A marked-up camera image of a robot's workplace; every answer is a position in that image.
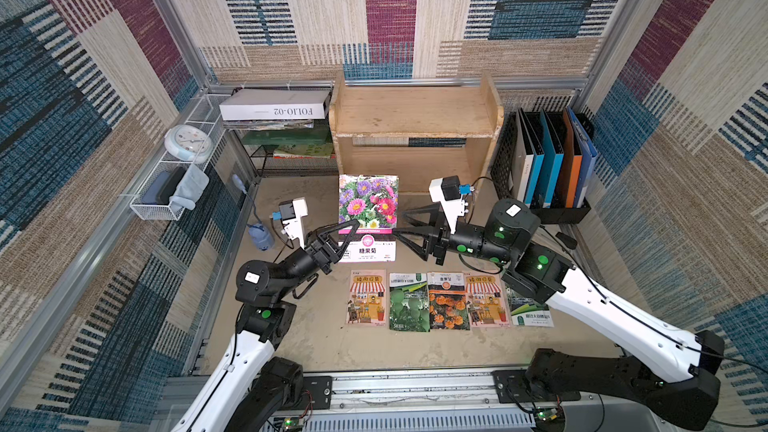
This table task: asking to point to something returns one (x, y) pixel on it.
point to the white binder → (524, 157)
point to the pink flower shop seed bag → (486, 300)
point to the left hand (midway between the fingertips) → (357, 228)
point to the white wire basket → (206, 116)
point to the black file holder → (587, 123)
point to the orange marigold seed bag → (448, 301)
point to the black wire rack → (264, 160)
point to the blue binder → (589, 154)
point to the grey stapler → (567, 240)
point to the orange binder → (570, 163)
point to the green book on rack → (292, 141)
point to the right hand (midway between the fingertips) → (398, 221)
